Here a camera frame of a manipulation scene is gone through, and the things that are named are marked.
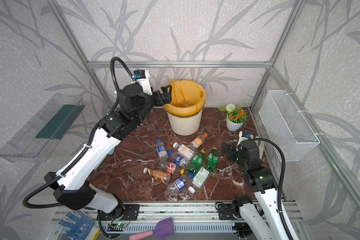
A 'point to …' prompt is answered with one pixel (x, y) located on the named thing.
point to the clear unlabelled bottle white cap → (186, 103)
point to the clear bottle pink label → (184, 151)
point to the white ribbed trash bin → (185, 126)
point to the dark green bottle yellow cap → (212, 159)
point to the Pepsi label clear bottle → (179, 159)
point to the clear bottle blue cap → (162, 153)
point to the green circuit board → (118, 225)
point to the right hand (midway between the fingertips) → (230, 141)
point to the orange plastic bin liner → (188, 97)
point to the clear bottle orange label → (197, 142)
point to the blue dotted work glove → (81, 229)
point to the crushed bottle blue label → (179, 184)
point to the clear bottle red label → (168, 167)
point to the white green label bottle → (199, 179)
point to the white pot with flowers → (235, 117)
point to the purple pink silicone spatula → (164, 228)
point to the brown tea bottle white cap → (158, 175)
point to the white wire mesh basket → (291, 137)
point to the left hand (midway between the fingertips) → (166, 83)
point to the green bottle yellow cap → (196, 162)
